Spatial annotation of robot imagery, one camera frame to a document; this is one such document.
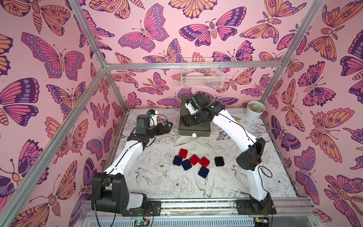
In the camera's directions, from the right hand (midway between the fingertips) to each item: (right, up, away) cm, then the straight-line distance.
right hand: (184, 123), depth 82 cm
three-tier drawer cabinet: (+9, -4, +2) cm, 10 cm away
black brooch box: (+23, -25, +10) cm, 35 cm away
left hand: (-10, -1, +3) cm, 10 cm away
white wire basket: (+12, +34, +13) cm, 38 cm away
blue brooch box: (-5, -24, +9) cm, 26 cm away
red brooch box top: (-1, -20, +12) cm, 24 cm away
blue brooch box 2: (+1, -26, +6) cm, 27 cm away
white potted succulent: (+53, +9, +24) cm, 59 cm away
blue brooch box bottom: (+12, -30, +4) cm, 32 cm away
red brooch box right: (+13, -25, +8) cm, 29 cm away
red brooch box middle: (+6, -24, +8) cm, 26 cm away
